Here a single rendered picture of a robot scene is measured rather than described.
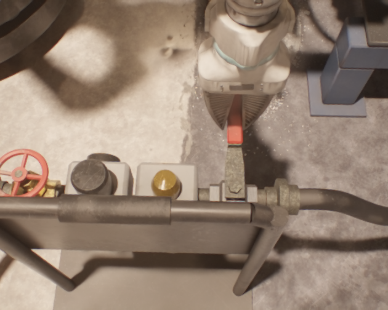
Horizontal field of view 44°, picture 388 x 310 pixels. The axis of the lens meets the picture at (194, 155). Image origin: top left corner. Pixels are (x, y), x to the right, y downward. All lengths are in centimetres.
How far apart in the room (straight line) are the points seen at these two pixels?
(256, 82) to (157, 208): 17
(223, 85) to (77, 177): 21
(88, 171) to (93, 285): 51
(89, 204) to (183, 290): 57
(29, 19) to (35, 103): 21
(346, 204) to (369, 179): 53
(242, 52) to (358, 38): 63
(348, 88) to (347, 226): 32
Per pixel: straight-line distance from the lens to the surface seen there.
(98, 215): 53
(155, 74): 128
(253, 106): 64
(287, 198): 65
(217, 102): 63
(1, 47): 126
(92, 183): 61
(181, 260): 108
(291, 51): 134
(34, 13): 126
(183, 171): 65
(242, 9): 46
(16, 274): 115
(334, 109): 126
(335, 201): 68
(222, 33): 49
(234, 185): 63
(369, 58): 112
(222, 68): 53
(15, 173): 64
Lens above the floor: 106
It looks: 66 degrees down
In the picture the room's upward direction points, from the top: straight up
